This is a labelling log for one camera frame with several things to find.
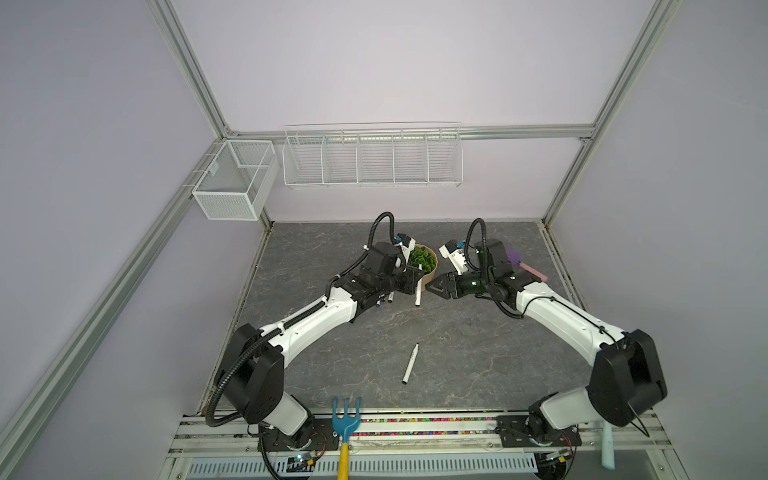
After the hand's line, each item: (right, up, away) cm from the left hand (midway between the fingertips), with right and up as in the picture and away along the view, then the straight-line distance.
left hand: (422, 276), depth 80 cm
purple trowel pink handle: (+37, +5, +31) cm, 49 cm away
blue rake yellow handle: (-20, -37, -6) cm, 42 cm away
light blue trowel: (+43, -40, -10) cm, 60 cm away
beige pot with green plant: (+3, +4, +13) cm, 14 cm away
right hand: (+2, -3, +1) cm, 4 cm away
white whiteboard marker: (-1, -5, +1) cm, 5 cm away
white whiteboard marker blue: (-13, -10, +16) cm, 23 cm away
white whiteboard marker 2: (-3, -25, +4) cm, 26 cm away
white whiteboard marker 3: (-9, -9, +18) cm, 22 cm away
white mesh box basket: (-62, +31, +22) cm, 73 cm away
